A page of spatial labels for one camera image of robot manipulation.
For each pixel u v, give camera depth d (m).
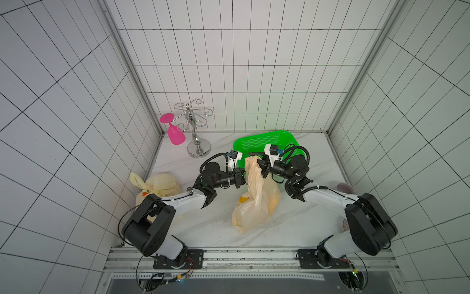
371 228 0.43
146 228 0.43
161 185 0.79
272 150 0.62
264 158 0.68
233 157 0.70
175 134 0.97
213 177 0.64
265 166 0.67
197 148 1.10
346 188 0.88
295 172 0.61
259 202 0.58
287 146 0.64
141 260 0.70
